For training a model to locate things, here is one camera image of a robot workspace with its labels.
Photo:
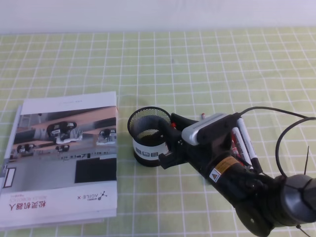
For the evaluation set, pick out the red label black cap marker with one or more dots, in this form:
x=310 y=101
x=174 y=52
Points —
x=241 y=145

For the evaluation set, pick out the white marker black ends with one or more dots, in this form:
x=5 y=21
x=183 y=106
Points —
x=253 y=157

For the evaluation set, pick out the green checkered tablecloth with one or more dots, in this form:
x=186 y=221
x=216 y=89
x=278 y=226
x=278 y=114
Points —
x=188 y=73

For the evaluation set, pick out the top printed brochure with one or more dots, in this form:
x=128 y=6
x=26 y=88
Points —
x=61 y=153

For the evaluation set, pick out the red ballpoint pen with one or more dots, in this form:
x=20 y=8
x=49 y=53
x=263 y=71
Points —
x=242 y=160

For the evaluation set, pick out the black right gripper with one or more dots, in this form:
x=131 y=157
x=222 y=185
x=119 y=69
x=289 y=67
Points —
x=203 y=158

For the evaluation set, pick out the brochure stack underneath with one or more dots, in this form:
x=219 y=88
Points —
x=14 y=118

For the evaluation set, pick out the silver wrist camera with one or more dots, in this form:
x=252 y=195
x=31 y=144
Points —
x=209 y=129

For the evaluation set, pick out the black mesh pen holder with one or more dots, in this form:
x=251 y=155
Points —
x=147 y=137

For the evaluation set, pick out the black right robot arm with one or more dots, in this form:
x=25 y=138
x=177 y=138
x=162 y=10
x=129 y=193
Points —
x=261 y=202

